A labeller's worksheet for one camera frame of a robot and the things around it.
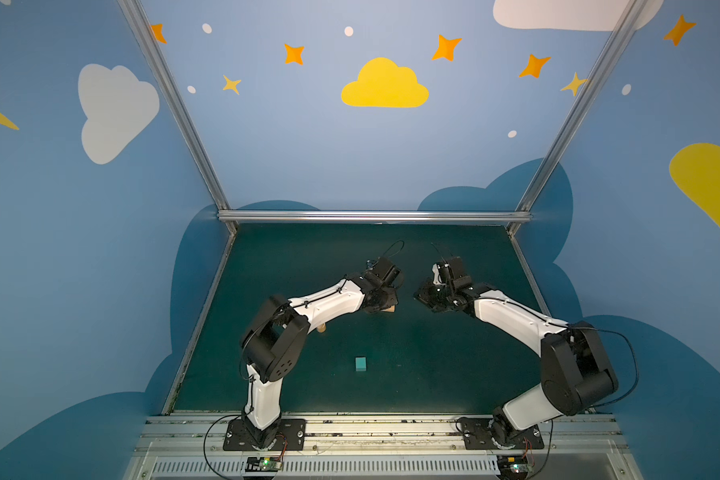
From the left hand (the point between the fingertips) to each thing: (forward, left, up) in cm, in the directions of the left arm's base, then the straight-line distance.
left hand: (396, 300), depth 91 cm
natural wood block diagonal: (-6, +2, +4) cm, 7 cm away
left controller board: (-41, +34, -8) cm, 54 cm away
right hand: (+2, -6, +3) cm, 7 cm away
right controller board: (-41, -27, -9) cm, 50 cm away
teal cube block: (-18, +11, -6) cm, 22 cm away
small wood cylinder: (-7, +23, -6) cm, 25 cm away
